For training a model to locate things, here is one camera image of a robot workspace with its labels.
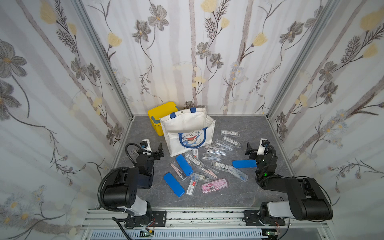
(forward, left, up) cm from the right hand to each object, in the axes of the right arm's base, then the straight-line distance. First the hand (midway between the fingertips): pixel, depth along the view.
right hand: (259, 142), depth 86 cm
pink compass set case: (-22, +26, -13) cm, 36 cm away
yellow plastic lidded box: (+24, +66, -5) cm, 71 cm away
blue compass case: (-21, +49, -15) cm, 56 cm away
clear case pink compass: (-13, +47, -15) cm, 51 cm away
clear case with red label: (-22, +38, -13) cm, 46 cm away
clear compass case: (+16, +13, -15) cm, 26 cm away
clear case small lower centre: (-18, +32, -13) cm, 39 cm away
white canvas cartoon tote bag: (+13, +42, -9) cm, 45 cm away
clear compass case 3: (-4, +27, -15) cm, 31 cm away
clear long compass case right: (-13, +16, -12) cm, 24 cm away
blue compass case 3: (-8, +9, -15) cm, 19 cm away
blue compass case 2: (-9, +44, -15) cm, 47 cm away
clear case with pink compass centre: (-10, +34, -12) cm, 38 cm away
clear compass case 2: (+9, +12, -15) cm, 21 cm away
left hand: (0, +62, -4) cm, 63 cm away
